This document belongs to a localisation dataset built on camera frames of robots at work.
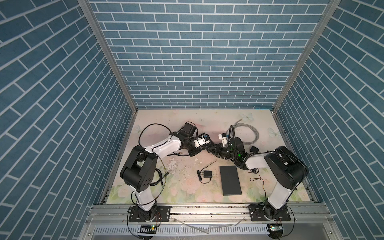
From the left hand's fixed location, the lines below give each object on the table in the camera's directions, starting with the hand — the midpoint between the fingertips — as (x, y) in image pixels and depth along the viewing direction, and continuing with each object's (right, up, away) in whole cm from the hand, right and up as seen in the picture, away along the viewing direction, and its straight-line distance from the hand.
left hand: (199, 148), depth 91 cm
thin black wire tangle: (+34, -13, -3) cm, 36 cm away
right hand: (+4, +1, -3) cm, 5 cm away
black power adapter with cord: (+3, -16, -6) cm, 17 cm away
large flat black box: (+17, -17, -8) cm, 25 cm away
